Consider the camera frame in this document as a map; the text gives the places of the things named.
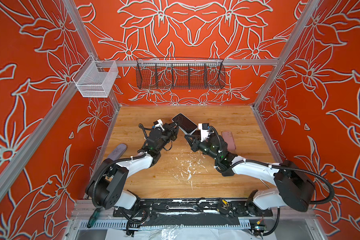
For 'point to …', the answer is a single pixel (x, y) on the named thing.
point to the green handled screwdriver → (93, 217)
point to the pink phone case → (227, 137)
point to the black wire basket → (180, 73)
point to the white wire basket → (95, 78)
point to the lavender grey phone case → (117, 153)
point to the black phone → (185, 124)
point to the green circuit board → (260, 228)
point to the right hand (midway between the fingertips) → (183, 136)
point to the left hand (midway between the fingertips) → (181, 120)
